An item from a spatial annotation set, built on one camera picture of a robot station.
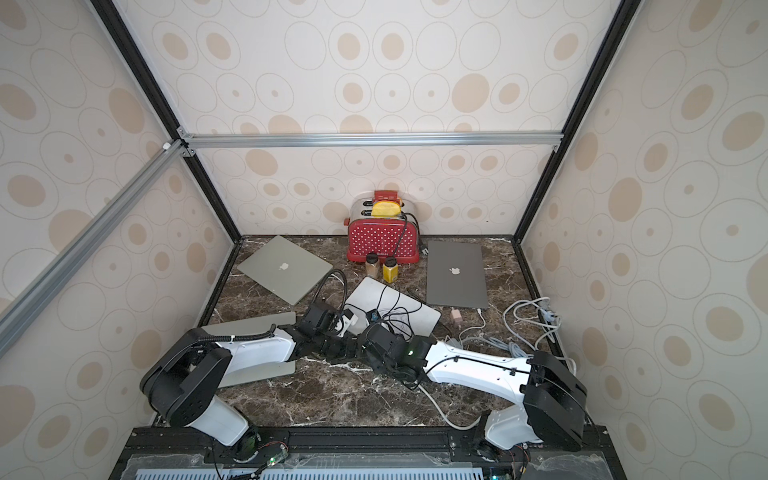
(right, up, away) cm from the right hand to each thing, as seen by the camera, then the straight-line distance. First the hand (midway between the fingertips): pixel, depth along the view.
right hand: (374, 355), depth 80 cm
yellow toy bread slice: (+3, +44, +22) cm, 49 cm away
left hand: (-1, -2, +4) cm, 4 cm away
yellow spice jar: (+4, +22, +21) cm, 31 cm away
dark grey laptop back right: (+28, +21, +27) cm, 44 cm away
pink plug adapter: (+25, +8, +14) cm, 30 cm away
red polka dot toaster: (+3, +34, +23) cm, 41 cm away
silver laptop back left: (-34, +23, +30) cm, 51 cm away
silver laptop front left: (-25, +11, -13) cm, 30 cm away
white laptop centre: (-1, +11, +21) cm, 24 cm away
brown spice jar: (-2, +24, +21) cm, 32 cm away
